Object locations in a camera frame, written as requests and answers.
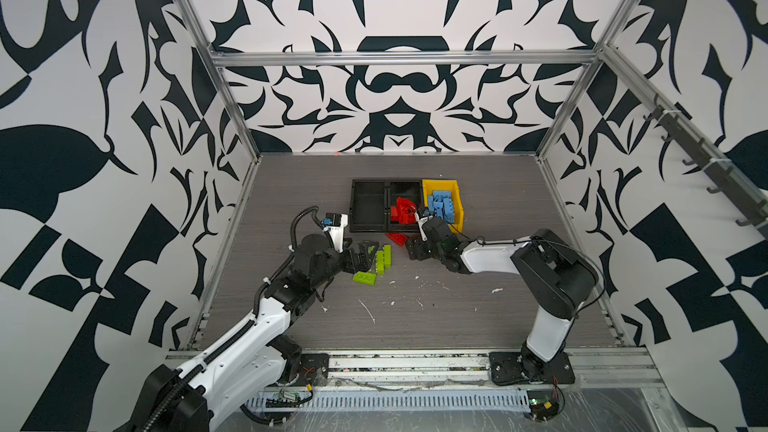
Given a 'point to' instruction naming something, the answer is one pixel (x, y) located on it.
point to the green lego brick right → (383, 259)
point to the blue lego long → (437, 203)
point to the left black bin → (368, 205)
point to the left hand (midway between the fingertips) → (366, 237)
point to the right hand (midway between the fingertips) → (417, 237)
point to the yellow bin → (452, 185)
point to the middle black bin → (403, 188)
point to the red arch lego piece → (403, 212)
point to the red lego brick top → (397, 237)
